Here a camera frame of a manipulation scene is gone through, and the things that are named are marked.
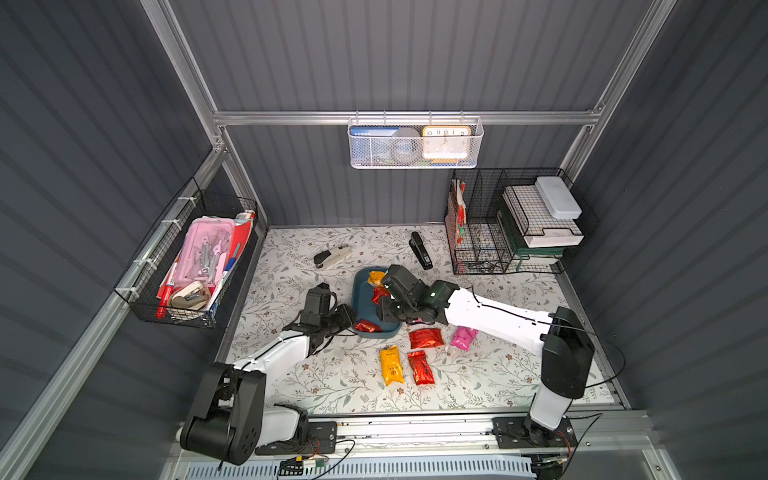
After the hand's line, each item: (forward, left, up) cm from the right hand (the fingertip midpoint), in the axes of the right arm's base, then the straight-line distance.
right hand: (385, 307), depth 81 cm
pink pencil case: (+5, +44, +17) cm, 47 cm away
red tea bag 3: (-12, -10, -12) cm, 20 cm away
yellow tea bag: (-13, -2, -10) cm, 16 cm away
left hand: (+2, +9, -8) cm, 12 cm away
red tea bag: (-1, +6, -10) cm, 12 cm away
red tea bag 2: (-4, -12, -12) cm, 18 cm away
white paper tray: (+28, -47, +6) cm, 55 cm away
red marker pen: (-8, +47, +17) cm, 51 cm away
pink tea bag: (-4, -23, -10) cm, 25 cm away
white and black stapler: (+25, +22, -10) cm, 35 cm away
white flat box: (+38, -58, +7) cm, 70 cm away
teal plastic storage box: (+7, +7, -13) cm, 16 cm away
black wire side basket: (-8, +41, +16) cm, 45 cm away
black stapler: (+30, -12, -11) cm, 34 cm away
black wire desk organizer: (+38, -37, -14) cm, 55 cm away
